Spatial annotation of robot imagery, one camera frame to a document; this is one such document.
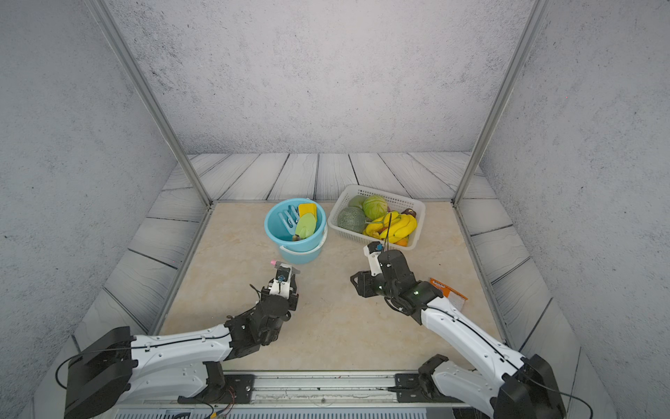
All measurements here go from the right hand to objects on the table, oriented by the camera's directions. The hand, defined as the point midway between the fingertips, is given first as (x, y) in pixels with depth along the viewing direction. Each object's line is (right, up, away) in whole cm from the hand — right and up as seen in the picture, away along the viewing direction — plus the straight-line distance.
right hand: (358, 278), depth 79 cm
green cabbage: (+8, +22, +23) cm, 33 cm away
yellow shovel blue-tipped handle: (-18, +22, +20) cm, 34 cm away
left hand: (-20, 0, +1) cm, 20 cm away
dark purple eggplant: (+23, +21, +29) cm, 42 cm away
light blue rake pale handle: (-24, +18, +19) cm, 36 cm away
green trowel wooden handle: (-18, +15, +18) cm, 29 cm away
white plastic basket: (+18, +25, +32) cm, 44 cm away
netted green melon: (-1, +18, +20) cm, 27 cm away
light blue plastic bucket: (-18, +7, +9) cm, 21 cm away
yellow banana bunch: (+14, +15, +18) cm, 27 cm away
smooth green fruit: (+1, +25, +32) cm, 41 cm away
